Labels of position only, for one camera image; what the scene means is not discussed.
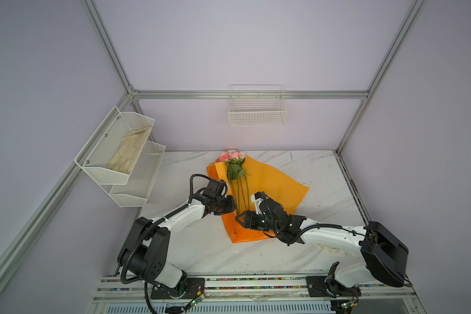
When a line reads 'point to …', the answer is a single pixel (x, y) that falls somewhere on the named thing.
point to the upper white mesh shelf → (112, 153)
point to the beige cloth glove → (126, 155)
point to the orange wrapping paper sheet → (257, 178)
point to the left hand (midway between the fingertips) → (235, 207)
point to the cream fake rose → (243, 155)
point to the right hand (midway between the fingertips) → (236, 220)
